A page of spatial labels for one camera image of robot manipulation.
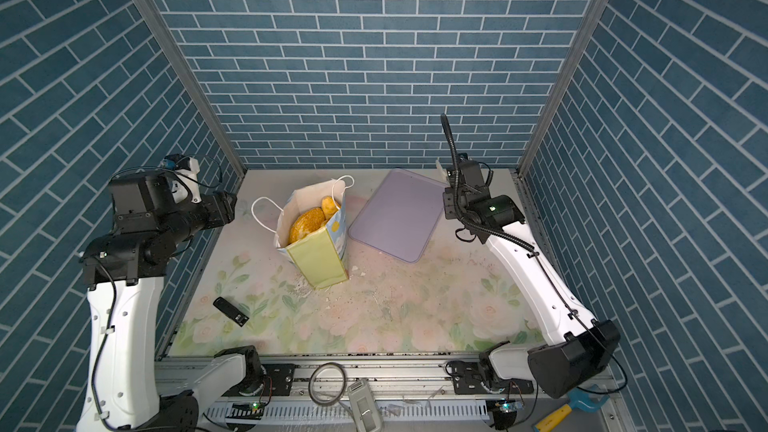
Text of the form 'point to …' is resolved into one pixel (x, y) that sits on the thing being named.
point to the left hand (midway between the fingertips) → (225, 196)
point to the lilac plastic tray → (400, 217)
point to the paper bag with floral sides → (311, 233)
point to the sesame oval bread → (306, 222)
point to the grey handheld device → (365, 411)
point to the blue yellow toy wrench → (587, 398)
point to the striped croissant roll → (329, 206)
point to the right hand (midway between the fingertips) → (458, 192)
